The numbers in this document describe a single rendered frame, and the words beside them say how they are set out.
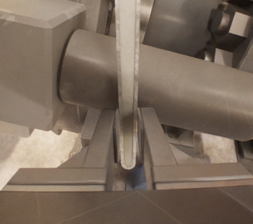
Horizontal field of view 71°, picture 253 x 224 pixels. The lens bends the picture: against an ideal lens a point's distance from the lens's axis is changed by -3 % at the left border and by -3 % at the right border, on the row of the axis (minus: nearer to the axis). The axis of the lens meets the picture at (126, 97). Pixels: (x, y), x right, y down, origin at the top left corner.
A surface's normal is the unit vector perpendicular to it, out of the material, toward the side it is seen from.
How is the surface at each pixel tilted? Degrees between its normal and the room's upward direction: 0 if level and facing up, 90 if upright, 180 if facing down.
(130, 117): 50
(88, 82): 54
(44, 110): 67
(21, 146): 0
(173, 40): 72
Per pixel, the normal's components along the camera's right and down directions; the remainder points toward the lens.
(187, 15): 0.06, 0.33
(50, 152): 0.18, -0.53
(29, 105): -0.07, 0.55
